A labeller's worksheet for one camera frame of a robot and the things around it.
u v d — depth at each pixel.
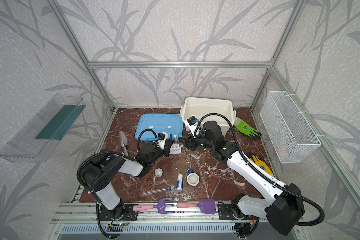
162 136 0.76
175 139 0.87
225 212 0.73
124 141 1.00
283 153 0.74
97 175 0.47
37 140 0.65
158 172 0.86
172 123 1.09
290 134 0.62
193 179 0.83
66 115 0.68
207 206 0.75
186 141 0.64
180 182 0.82
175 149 0.93
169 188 0.82
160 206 0.74
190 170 0.86
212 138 0.56
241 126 1.08
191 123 0.62
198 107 1.09
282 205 0.38
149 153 0.71
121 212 0.69
